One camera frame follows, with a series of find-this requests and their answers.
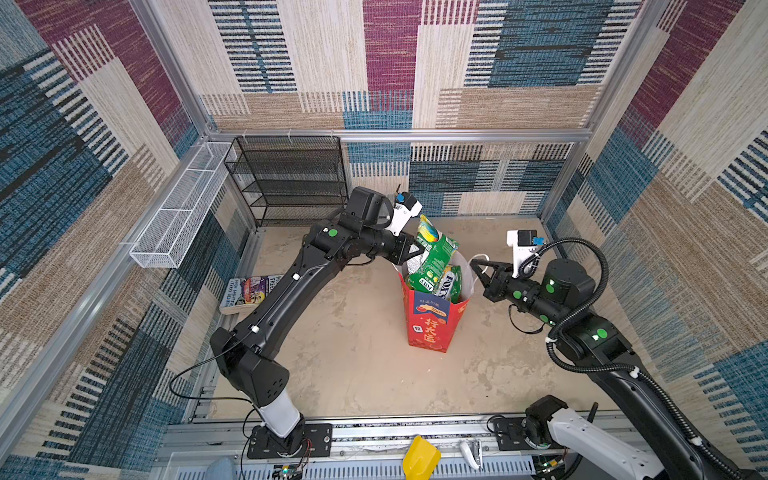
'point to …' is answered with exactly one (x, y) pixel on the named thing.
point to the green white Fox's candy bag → (451, 285)
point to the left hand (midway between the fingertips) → (424, 245)
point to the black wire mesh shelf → (291, 180)
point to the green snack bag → (426, 270)
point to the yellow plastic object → (421, 459)
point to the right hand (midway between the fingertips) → (471, 269)
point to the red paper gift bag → (431, 321)
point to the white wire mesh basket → (167, 238)
